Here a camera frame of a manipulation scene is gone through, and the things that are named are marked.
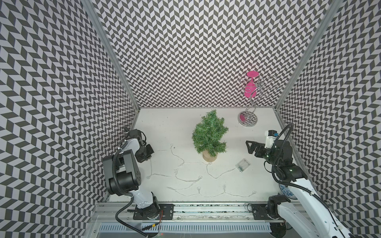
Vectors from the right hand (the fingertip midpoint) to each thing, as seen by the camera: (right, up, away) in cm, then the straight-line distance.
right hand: (252, 145), depth 79 cm
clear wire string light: (-29, -19, +4) cm, 35 cm away
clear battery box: (-2, -14, +10) cm, 17 cm away
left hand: (-59, -9, +12) cm, 61 cm away
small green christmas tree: (-25, +7, -9) cm, 27 cm away
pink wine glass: (+6, +35, +20) cm, 41 cm away
